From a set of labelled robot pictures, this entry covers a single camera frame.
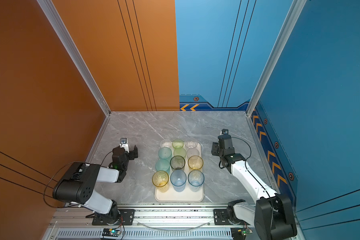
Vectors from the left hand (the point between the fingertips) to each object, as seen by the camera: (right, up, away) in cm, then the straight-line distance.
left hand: (127, 145), depth 94 cm
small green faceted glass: (+32, 0, +3) cm, 32 cm away
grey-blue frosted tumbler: (+33, -16, -15) cm, 40 cm away
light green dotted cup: (+33, -5, 0) cm, 33 cm away
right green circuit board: (+63, -39, -24) cm, 78 cm away
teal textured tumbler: (+24, -5, -3) cm, 25 cm away
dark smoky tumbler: (+32, -8, -12) cm, 35 cm away
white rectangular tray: (+37, -26, -14) cm, 47 cm away
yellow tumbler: (+43, -9, -9) cm, 44 cm away
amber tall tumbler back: (+23, -17, -13) cm, 32 cm away
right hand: (+55, +1, -7) cm, 56 cm away
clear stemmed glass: (+41, 0, +5) cm, 41 cm away
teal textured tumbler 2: (+24, -10, -9) cm, 27 cm away
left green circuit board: (+1, -39, -23) cm, 45 cm away
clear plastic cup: (+41, -3, -6) cm, 42 cm away
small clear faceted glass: (+24, +1, +3) cm, 24 cm away
